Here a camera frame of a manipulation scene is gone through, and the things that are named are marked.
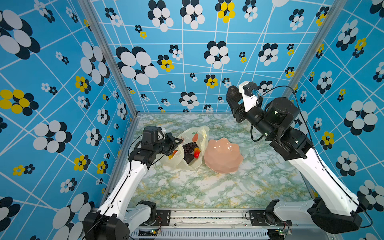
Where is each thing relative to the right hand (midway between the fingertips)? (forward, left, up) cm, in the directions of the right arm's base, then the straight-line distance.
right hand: (235, 94), depth 55 cm
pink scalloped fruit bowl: (0, 0, -47) cm, 47 cm away
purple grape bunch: (+7, +20, -48) cm, 52 cm away
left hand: (-2, +22, -26) cm, 34 cm away
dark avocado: (-1, +21, -47) cm, 51 cm away
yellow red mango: (+2, +16, -47) cm, 49 cm away
